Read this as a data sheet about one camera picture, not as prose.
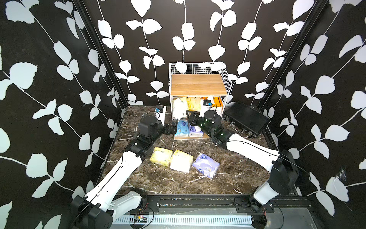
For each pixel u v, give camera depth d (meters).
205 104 0.66
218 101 0.80
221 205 0.75
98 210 0.37
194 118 0.67
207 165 0.82
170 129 0.66
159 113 0.62
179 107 0.79
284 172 0.43
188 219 0.78
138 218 0.70
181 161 0.87
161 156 0.88
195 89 0.73
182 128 1.00
